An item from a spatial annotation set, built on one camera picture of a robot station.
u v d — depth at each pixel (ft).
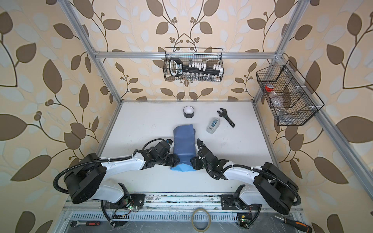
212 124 3.34
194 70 2.74
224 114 3.66
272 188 1.38
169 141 2.70
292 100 2.41
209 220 2.19
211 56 2.99
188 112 3.71
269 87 2.65
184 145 2.82
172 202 2.48
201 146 2.54
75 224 2.23
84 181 1.41
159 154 2.24
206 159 2.17
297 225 2.16
